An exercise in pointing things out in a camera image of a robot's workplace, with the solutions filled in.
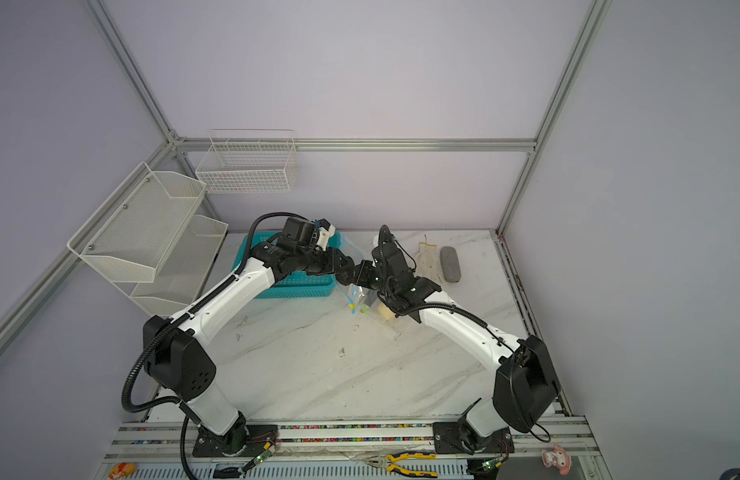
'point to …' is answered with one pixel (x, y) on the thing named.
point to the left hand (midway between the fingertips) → (345, 265)
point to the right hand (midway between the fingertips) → (350, 267)
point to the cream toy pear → (385, 312)
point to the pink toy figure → (558, 458)
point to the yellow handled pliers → (386, 462)
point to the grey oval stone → (450, 264)
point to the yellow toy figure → (122, 469)
